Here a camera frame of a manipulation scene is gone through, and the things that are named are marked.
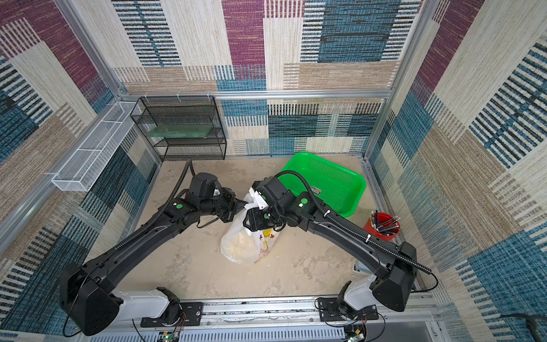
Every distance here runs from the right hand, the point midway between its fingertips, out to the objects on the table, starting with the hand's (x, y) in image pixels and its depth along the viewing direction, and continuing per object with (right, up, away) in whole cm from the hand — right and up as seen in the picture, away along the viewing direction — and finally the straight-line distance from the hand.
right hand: (254, 225), depth 70 cm
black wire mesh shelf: (-37, +47, +32) cm, 68 cm away
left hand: (-1, +8, +4) cm, 9 cm away
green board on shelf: (-34, +37, +30) cm, 59 cm away
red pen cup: (+48, -3, +12) cm, 49 cm away
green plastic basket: (+38, +10, +35) cm, 53 cm away
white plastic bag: (-6, -10, +11) cm, 16 cm away
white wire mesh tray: (-57, +17, 0) cm, 60 cm away
